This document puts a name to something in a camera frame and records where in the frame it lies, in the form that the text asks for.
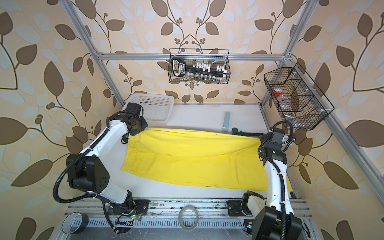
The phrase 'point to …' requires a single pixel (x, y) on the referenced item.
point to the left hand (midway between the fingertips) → (143, 125)
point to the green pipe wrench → (235, 131)
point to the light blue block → (226, 121)
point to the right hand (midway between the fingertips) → (268, 138)
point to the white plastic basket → (157, 108)
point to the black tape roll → (75, 223)
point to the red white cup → (277, 91)
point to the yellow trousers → (197, 159)
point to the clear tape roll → (188, 217)
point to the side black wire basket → (302, 105)
